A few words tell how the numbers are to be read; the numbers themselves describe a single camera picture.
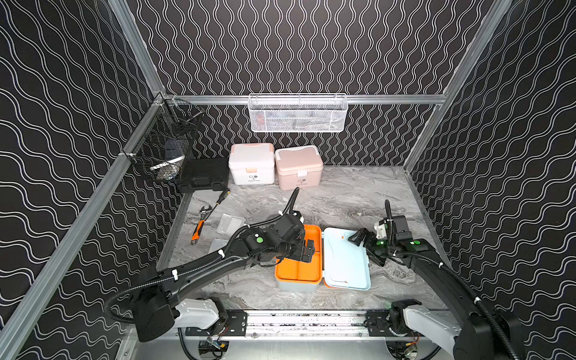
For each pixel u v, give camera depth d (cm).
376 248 73
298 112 135
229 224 98
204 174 111
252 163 105
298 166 102
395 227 65
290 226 56
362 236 76
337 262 78
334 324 76
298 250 66
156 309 38
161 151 93
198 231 96
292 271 75
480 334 40
